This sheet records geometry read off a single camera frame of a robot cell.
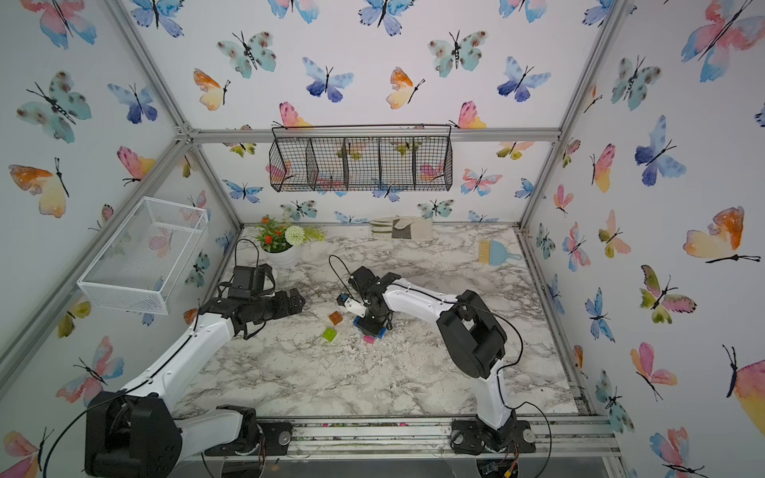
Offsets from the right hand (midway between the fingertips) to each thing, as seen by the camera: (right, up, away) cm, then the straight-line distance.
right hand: (370, 323), depth 89 cm
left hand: (-21, +7, -4) cm, 23 cm away
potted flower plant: (-29, +25, +8) cm, 39 cm away
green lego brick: (-12, -4, +1) cm, 13 cm away
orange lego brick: (-11, +1, +5) cm, 12 cm away
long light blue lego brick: (+4, -2, -3) cm, 5 cm away
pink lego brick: (0, -5, 0) cm, 5 cm away
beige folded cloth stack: (+10, +31, +30) cm, 44 cm away
